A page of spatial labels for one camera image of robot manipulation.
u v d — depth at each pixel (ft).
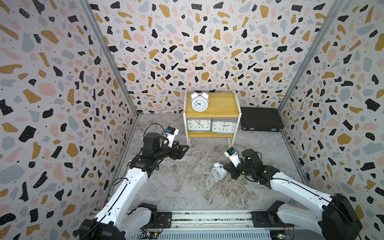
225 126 2.82
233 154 2.35
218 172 2.74
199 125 2.88
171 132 2.17
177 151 2.21
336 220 1.32
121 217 1.37
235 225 2.40
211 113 2.50
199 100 2.40
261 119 3.96
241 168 2.31
